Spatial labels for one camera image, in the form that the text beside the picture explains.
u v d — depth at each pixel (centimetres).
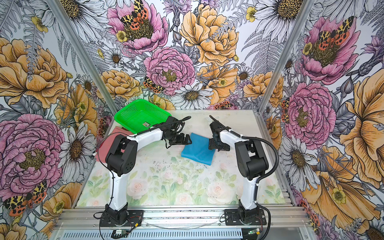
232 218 73
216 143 86
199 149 95
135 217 75
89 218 77
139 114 120
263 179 53
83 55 88
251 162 53
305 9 72
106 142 57
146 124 112
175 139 87
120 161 55
